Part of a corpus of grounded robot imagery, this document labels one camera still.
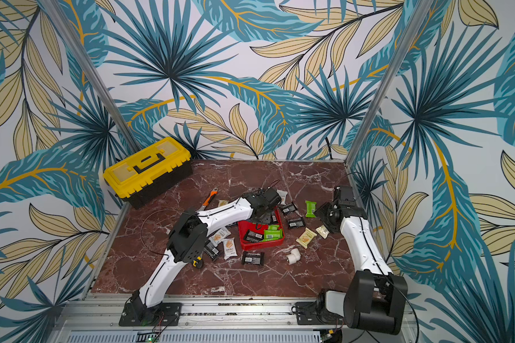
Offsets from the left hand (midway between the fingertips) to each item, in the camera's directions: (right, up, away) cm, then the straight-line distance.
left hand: (261, 219), depth 95 cm
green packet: (+23, +4, +5) cm, 24 cm away
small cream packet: (+27, -5, -1) cm, 27 cm away
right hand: (+24, +3, -9) cm, 26 cm away
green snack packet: (+5, -6, -5) cm, 9 cm away
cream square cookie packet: (+19, -7, -5) cm, 21 cm away
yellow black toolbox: (-48, +20, -3) cm, 53 cm away
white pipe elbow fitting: (+13, -13, -11) cm, 21 cm away
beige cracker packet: (-18, +7, +6) cm, 20 cm away
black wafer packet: (-3, -14, -10) cm, 17 cm away
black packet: (+13, +4, +5) cm, 14 cm away
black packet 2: (+15, -2, 0) cm, 15 cm away
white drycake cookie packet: (-13, -11, -7) cm, 18 cm away
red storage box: (-3, -6, -5) cm, 8 cm away
